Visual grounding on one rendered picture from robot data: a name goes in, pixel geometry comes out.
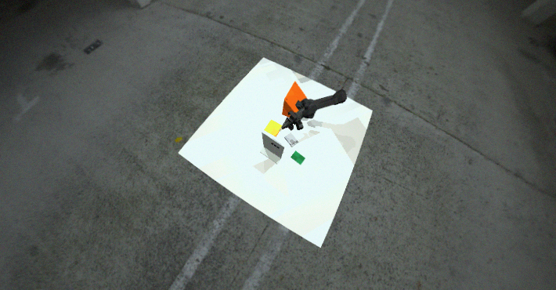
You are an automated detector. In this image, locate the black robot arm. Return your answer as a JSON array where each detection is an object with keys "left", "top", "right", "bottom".
[{"left": 295, "top": 89, "right": 347, "bottom": 130}]

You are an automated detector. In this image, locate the grey panel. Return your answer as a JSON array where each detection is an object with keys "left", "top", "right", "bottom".
[{"left": 260, "top": 132, "right": 285, "bottom": 164}]

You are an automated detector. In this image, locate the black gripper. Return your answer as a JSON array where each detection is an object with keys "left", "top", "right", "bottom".
[{"left": 281, "top": 111, "right": 302, "bottom": 131}]

